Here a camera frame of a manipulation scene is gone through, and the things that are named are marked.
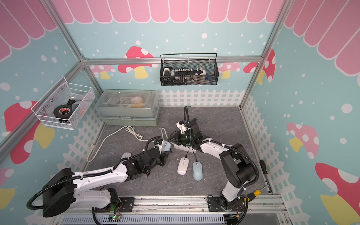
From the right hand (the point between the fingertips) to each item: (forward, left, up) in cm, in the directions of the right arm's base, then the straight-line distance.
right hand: (168, 138), depth 84 cm
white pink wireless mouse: (-12, -9, -14) cm, 20 cm away
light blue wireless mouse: (-5, 0, 0) cm, 5 cm away
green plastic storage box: (+25, +30, +2) cm, 39 cm away
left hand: (-8, +2, -5) cm, 9 cm away
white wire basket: (+16, +49, +19) cm, 55 cm away
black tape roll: (+4, +52, +21) cm, 56 cm away
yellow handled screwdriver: (-27, -50, -13) cm, 58 cm away
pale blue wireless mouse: (-17, -18, -13) cm, 27 cm away
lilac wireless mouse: (-4, +29, -13) cm, 32 cm away
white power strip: (0, -12, -11) cm, 16 cm away
